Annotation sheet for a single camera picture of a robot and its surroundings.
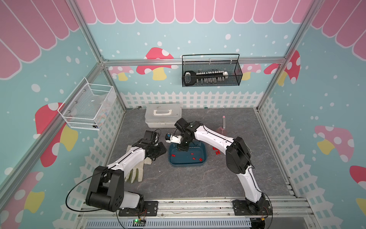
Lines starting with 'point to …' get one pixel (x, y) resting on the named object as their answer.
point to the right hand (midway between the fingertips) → (180, 147)
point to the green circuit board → (137, 223)
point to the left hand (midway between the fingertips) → (165, 152)
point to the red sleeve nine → (200, 160)
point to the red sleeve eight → (193, 158)
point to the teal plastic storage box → (196, 155)
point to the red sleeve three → (173, 155)
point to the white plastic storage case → (162, 115)
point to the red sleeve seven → (192, 153)
